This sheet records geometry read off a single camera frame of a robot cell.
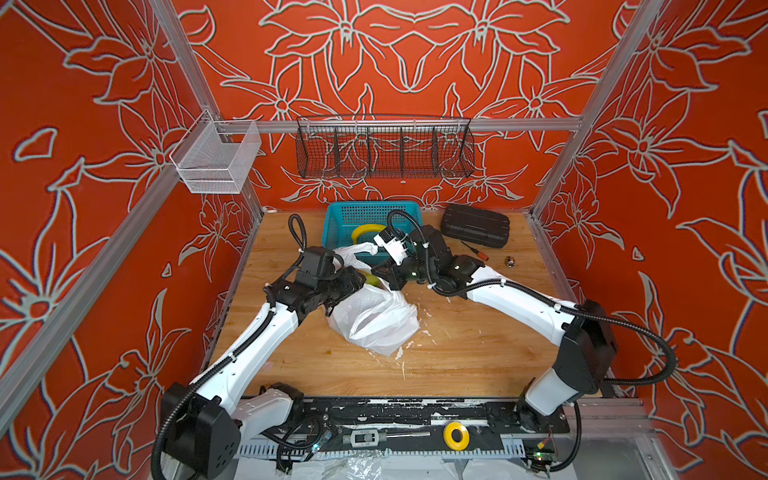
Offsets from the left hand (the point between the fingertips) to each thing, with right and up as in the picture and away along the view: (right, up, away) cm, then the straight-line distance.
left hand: (360, 280), depth 78 cm
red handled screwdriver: (+41, +6, +29) cm, 50 cm away
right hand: (+2, +3, -3) cm, 5 cm away
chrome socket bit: (+51, +3, +24) cm, 57 cm away
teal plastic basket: (-10, +19, +34) cm, 40 cm away
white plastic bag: (+2, -8, -5) cm, 10 cm away
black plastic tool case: (+40, +16, +29) cm, 52 cm away
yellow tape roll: (+21, -36, -9) cm, 43 cm away
